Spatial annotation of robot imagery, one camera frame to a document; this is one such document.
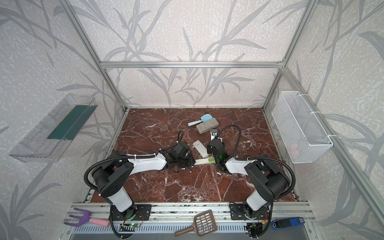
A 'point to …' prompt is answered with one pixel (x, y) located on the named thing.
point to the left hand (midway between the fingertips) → (198, 158)
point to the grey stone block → (205, 127)
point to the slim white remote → (206, 161)
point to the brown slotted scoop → (205, 224)
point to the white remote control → (200, 147)
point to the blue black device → (287, 222)
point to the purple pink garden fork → (84, 219)
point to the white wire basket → (302, 136)
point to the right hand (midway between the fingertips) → (212, 135)
